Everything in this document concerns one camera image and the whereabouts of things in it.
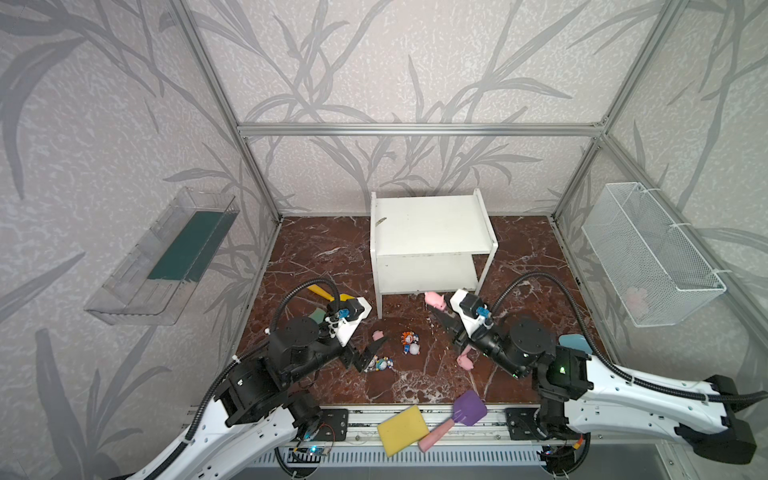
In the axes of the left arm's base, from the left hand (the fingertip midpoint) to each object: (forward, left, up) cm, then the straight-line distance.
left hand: (377, 313), depth 64 cm
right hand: (+3, -13, +6) cm, 14 cm away
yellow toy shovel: (+19, +21, -28) cm, 40 cm away
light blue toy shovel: (+5, -58, -30) cm, 65 cm away
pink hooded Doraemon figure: (-4, +3, -26) cm, 27 cm away
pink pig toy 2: (-3, -23, -24) cm, 33 cm away
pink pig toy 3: (+5, +2, -27) cm, 28 cm away
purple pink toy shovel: (-14, -23, -27) cm, 38 cm away
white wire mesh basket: (+7, -60, +6) cm, 61 cm away
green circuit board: (-24, +18, -29) cm, 41 cm away
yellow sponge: (-19, -6, -26) cm, 32 cm away
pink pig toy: (0, -12, +7) cm, 14 cm away
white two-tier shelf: (+15, -10, +5) cm, 19 cm away
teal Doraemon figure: (-3, 0, -26) cm, 27 cm away
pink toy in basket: (+6, -63, -6) cm, 64 cm away
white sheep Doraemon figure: (+1, -9, -26) cm, 28 cm away
